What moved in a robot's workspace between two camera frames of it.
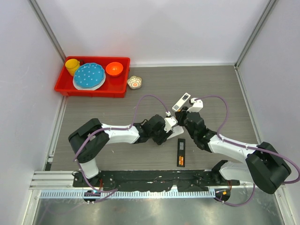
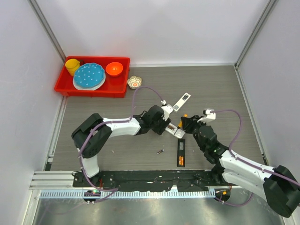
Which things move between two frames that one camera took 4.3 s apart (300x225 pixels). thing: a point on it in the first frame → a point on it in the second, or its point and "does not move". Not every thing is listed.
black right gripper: (180, 115) → (188, 123)
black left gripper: (165, 135) → (162, 127)
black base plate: (155, 181) does not move
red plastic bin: (113, 86) does not move
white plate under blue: (91, 88) does not move
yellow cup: (71, 65) does not move
